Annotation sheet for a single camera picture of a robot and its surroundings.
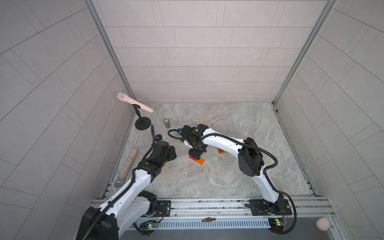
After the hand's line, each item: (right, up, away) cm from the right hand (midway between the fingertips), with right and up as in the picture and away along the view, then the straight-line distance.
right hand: (197, 153), depth 88 cm
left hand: (-14, +4, -3) cm, 15 cm away
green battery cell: (-21, +18, +11) cm, 29 cm away
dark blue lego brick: (-8, +16, -16) cm, 25 cm away
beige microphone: (-42, +33, -5) cm, 54 cm away
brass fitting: (+5, -25, -20) cm, 32 cm away
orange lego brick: (+2, -4, -1) cm, 5 cm away
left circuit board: (-21, -26, -22) cm, 40 cm away
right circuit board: (+37, -27, -20) cm, 50 cm away
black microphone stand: (-39, +17, +17) cm, 46 cm away
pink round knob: (+56, -25, -22) cm, 65 cm away
